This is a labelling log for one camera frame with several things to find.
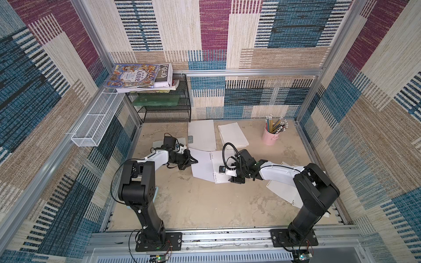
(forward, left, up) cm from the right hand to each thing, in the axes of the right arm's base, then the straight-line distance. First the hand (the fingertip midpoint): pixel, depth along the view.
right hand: (230, 171), depth 93 cm
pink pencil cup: (+19, -25, +4) cm, 32 cm away
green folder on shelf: (+32, +39, +25) cm, 57 cm away
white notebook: (+3, +13, -1) cm, 13 cm away
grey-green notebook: (+29, -3, -2) cm, 29 cm away
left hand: (+4, +18, +5) cm, 19 cm away
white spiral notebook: (+28, +17, -1) cm, 33 cm away
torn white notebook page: (-22, -46, -4) cm, 51 cm away
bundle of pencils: (+21, -29, +14) cm, 38 cm away
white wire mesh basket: (+3, +61, +32) cm, 69 cm away
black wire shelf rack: (+45, +36, +9) cm, 58 cm away
